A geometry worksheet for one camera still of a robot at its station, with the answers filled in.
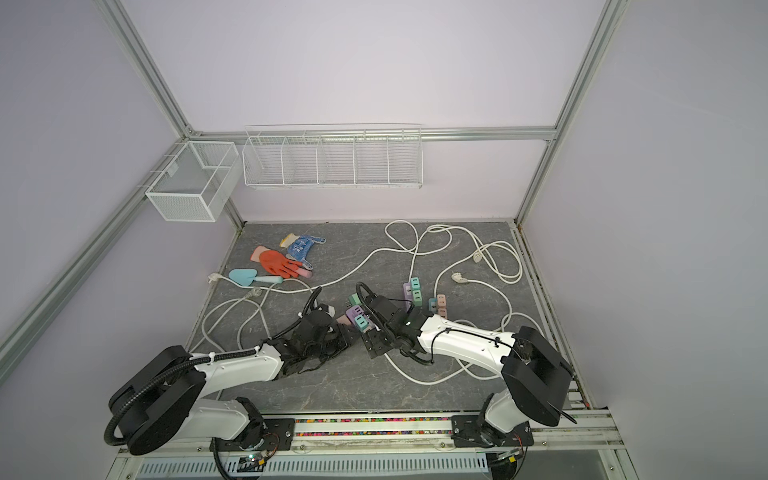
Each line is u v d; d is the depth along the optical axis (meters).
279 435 0.74
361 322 0.86
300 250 1.12
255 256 1.10
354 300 0.96
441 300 0.91
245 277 1.05
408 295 0.96
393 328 0.62
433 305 0.94
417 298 0.91
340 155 1.06
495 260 1.08
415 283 0.94
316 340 0.70
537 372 0.43
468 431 0.74
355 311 0.94
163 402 0.42
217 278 1.06
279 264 1.05
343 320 0.91
